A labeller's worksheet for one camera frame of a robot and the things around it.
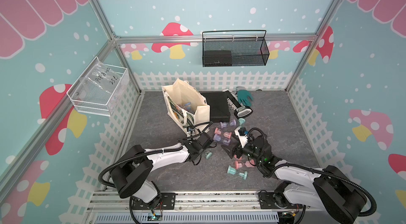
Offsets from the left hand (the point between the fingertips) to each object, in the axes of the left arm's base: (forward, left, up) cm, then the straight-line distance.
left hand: (202, 147), depth 89 cm
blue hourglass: (+25, +10, +7) cm, 27 cm away
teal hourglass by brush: (+18, -24, +1) cm, 31 cm away
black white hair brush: (+28, -26, -2) cm, 38 cm away
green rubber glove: (+42, -29, -2) cm, 51 cm away
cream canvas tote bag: (+31, +15, +11) cm, 36 cm away
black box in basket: (+42, -9, +30) cm, 53 cm away
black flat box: (+27, -10, +4) cm, 29 cm away
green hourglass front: (-12, -16, 0) cm, 20 cm away
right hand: (0, -13, +9) cm, 16 cm away
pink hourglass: (-10, -20, 0) cm, 22 cm away
